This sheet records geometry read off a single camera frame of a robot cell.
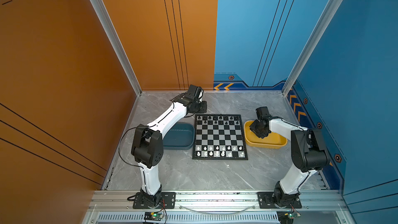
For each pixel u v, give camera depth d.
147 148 0.49
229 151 0.87
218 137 0.94
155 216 0.71
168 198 0.75
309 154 0.48
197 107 0.75
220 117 1.02
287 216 0.70
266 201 0.72
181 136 0.89
